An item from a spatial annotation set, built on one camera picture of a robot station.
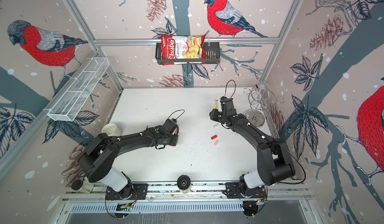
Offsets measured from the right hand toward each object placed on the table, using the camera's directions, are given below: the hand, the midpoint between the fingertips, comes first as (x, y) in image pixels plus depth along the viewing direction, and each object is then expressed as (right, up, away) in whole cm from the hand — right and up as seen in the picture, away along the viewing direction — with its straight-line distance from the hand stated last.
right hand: (211, 113), depth 90 cm
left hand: (-21, -15, 0) cm, 25 cm away
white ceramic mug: (-62, -10, 0) cm, 63 cm away
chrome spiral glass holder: (+34, +10, +8) cm, 36 cm away
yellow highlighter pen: (+5, +5, +20) cm, 21 cm away
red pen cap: (+2, -16, +3) cm, 16 cm away
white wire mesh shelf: (-71, +6, -19) cm, 74 cm away
